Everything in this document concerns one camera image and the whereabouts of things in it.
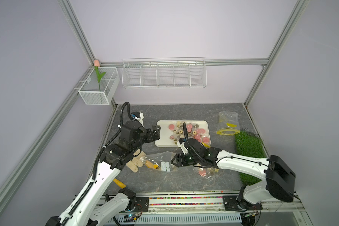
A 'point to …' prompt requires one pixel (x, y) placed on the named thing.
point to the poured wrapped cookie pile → (193, 131)
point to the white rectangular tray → (171, 131)
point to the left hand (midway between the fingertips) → (153, 129)
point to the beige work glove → (138, 160)
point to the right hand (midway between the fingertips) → (173, 161)
